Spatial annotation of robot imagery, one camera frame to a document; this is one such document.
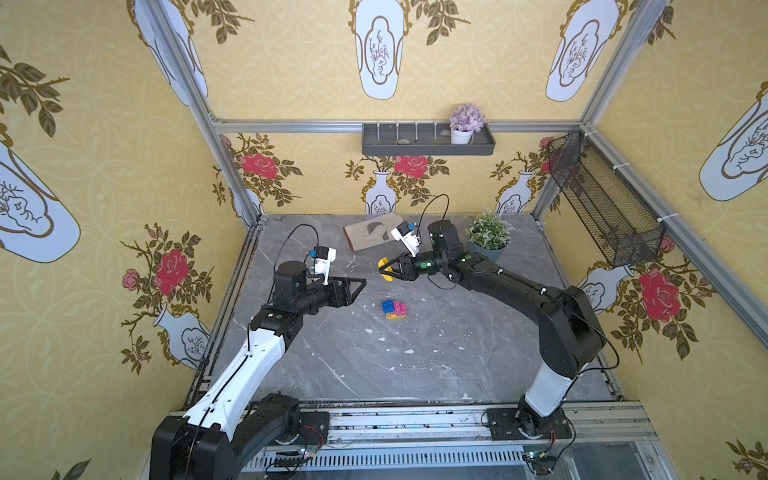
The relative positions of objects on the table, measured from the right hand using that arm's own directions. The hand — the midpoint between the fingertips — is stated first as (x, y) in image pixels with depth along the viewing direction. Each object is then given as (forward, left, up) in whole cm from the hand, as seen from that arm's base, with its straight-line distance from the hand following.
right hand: (382, 275), depth 80 cm
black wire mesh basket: (+16, -67, +4) cm, 69 cm away
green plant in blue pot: (+19, -33, -5) cm, 38 cm away
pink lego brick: (-2, -5, -15) cm, 16 cm away
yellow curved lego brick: (+2, 0, +4) cm, 4 cm away
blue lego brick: (-2, -1, -14) cm, 14 cm away
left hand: (-3, +5, +1) cm, 6 cm away
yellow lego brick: (-3, -2, -19) cm, 19 cm away
